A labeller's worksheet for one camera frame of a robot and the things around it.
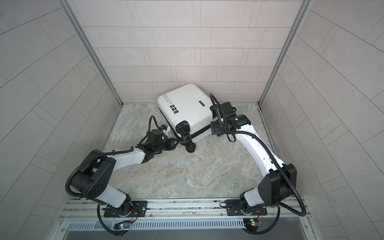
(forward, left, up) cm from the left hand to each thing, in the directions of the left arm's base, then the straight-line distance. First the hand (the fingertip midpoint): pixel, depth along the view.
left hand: (180, 139), depth 89 cm
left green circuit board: (-42, +22, -1) cm, 47 cm away
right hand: (+1, -21, +12) cm, 24 cm away
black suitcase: (+13, -5, +14) cm, 20 cm away
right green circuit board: (-40, -36, -5) cm, 54 cm away
